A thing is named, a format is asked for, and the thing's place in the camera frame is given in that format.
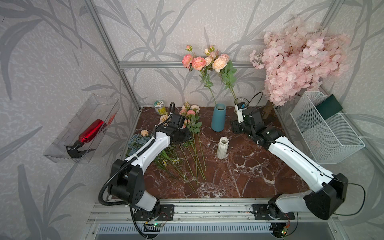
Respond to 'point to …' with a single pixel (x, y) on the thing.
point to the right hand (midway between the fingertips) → (234, 119)
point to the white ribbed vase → (222, 149)
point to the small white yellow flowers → (177, 161)
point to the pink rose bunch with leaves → (193, 123)
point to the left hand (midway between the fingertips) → (190, 136)
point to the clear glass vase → (241, 99)
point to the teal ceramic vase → (218, 118)
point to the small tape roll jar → (159, 105)
